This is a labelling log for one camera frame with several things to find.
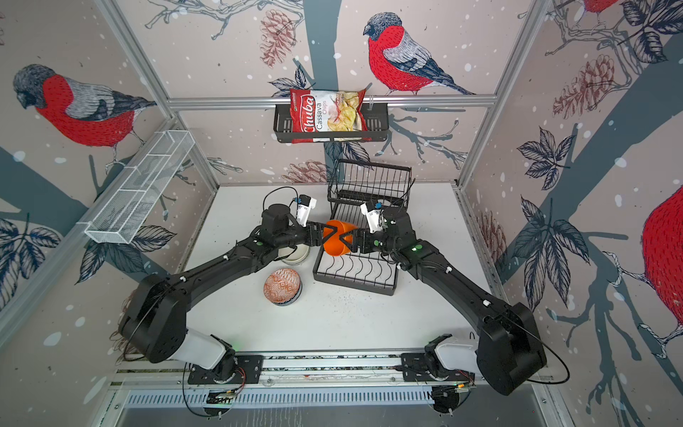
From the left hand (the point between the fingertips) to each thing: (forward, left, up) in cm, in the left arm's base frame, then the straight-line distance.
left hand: (331, 228), depth 79 cm
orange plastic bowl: (-5, -1, -2) cm, 5 cm away
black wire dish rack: (+32, -11, -18) cm, 38 cm away
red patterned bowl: (-11, +16, -18) cm, 26 cm away
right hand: (-3, -4, -2) cm, 6 cm away
